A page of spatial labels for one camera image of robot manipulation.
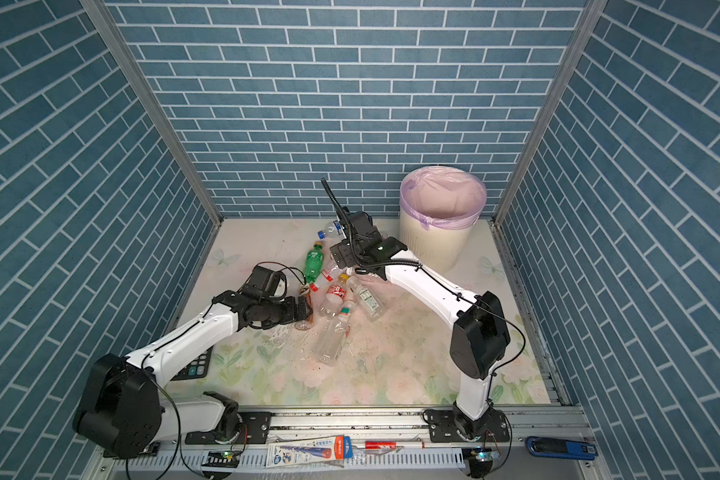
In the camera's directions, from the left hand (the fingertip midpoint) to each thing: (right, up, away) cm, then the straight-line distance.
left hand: (302, 313), depth 86 cm
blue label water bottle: (+5, +26, +27) cm, 38 cm away
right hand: (+14, +22, -1) cm, 26 cm away
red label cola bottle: (+8, +3, +9) cm, 13 cm away
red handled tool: (+23, -28, -15) cm, 39 cm away
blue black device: (+69, -27, -17) cm, 76 cm away
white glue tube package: (+6, -29, -16) cm, 34 cm away
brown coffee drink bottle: (0, -4, +3) cm, 6 cm away
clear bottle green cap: (+8, -8, +5) cm, 13 cm away
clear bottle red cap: (+7, +11, +13) cm, 19 cm away
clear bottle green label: (+19, +2, +5) cm, 20 cm away
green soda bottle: (0, +14, +17) cm, 22 cm away
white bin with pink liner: (+44, +33, +19) cm, 58 cm away
